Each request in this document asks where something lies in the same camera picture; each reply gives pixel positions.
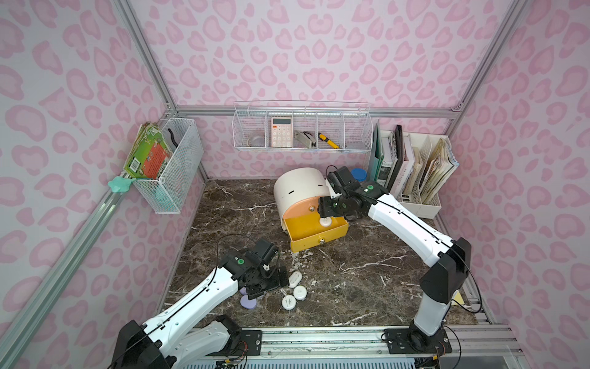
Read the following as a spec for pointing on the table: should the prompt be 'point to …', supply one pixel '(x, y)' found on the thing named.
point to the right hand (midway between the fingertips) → (323, 208)
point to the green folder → (376, 154)
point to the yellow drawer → (306, 231)
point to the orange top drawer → (303, 207)
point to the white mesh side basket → (169, 192)
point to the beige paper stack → (442, 164)
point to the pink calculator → (281, 132)
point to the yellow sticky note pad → (457, 298)
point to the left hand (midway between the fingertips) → (280, 282)
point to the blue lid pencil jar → (359, 174)
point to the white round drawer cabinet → (296, 184)
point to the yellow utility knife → (329, 141)
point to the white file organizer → (409, 198)
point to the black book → (399, 147)
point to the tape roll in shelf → (255, 141)
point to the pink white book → (406, 167)
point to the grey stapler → (304, 139)
